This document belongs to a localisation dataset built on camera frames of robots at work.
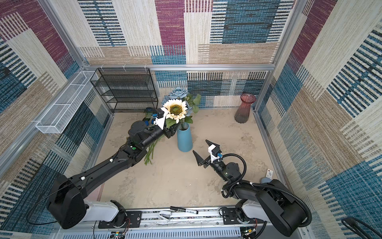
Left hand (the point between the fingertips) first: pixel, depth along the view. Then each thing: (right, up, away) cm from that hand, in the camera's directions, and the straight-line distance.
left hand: (176, 114), depth 70 cm
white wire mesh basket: (-57, -3, 0) cm, 57 cm away
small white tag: (+51, -33, +16) cm, 63 cm away
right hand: (+11, -16, +6) cm, 20 cm away
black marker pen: (+3, -47, +6) cm, 48 cm away
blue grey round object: (+48, -36, +15) cm, 62 cm away
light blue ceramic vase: (+3, -12, +15) cm, 19 cm away
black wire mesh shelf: (-41, +21, +40) cm, 61 cm away
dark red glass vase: (+41, +3, +33) cm, 53 cm away
